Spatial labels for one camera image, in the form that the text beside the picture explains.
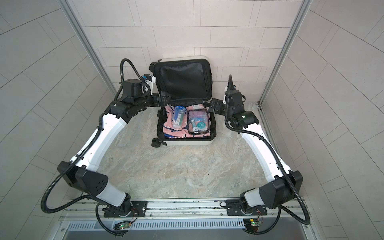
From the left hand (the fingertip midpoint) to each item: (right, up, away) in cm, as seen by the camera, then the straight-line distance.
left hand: (165, 92), depth 72 cm
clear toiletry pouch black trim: (+16, -15, +24) cm, 33 cm away
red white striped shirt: (0, -25, +21) cm, 33 cm away
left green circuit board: (-16, -59, -8) cm, 62 cm away
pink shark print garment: (-2, -21, +19) cm, 28 cm away
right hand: (+25, -5, +3) cm, 25 cm away
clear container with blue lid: (+3, -10, +25) cm, 27 cm away
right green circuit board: (+41, -61, -5) cm, 74 cm away
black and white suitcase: (+9, +11, +23) cm, 28 cm away
